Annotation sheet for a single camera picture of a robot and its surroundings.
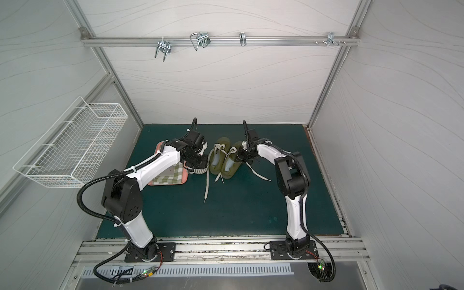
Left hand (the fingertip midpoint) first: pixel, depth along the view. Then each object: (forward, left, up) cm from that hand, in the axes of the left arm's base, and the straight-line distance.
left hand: (206, 165), depth 88 cm
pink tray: (0, +12, -10) cm, 16 cm away
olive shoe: (+15, -7, -4) cm, 17 cm away
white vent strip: (-42, +1, -12) cm, 43 cm away
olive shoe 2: (+11, -12, -5) cm, 17 cm away
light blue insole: (+10, -3, -8) cm, 13 cm away
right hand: (+9, -14, -6) cm, 18 cm away
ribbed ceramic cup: (-7, +2, +7) cm, 10 cm away
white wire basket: (-7, +48, +21) cm, 53 cm away
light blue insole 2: (+7, -11, -8) cm, 15 cm away
